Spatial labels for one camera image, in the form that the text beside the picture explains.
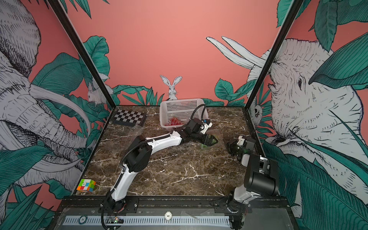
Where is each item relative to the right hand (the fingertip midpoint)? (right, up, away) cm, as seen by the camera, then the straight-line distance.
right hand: (223, 138), depth 92 cm
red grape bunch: (-34, +11, +13) cm, 38 cm away
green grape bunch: (-14, -3, -12) cm, 19 cm away
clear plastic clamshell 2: (-61, +5, +9) cm, 62 cm away
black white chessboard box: (-69, +14, +16) cm, 72 cm away
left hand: (-6, +1, -6) cm, 9 cm away
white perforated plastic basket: (-33, +18, +22) cm, 43 cm away
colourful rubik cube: (-79, -23, -16) cm, 84 cm away
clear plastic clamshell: (+2, -1, +14) cm, 14 cm away
